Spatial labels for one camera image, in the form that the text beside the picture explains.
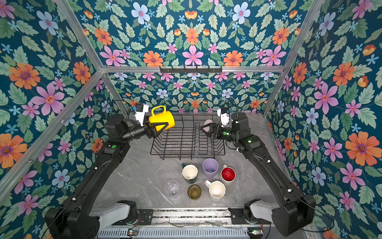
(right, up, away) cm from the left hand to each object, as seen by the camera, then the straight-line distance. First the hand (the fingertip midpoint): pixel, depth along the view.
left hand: (164, 118), depth 64 cm
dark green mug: (+9, -31, +21) cm, 38 cm away
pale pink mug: (+20, 0, +34) cm, 40 cm away
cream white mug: (+25, -38, +16) cm, 48 cm away
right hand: (+19, -4, +7) cm, 20 cm away
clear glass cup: (0, -38, +19) cm, 42 cm away
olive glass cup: (+12, -40, +18) cm, 46 cm away
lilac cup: (+21, -27, +19) cm, 39 cm away
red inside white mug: (+32, -32, +22) cm, 50 cm away
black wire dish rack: (+11, -10, +40) cm, 43 cm away
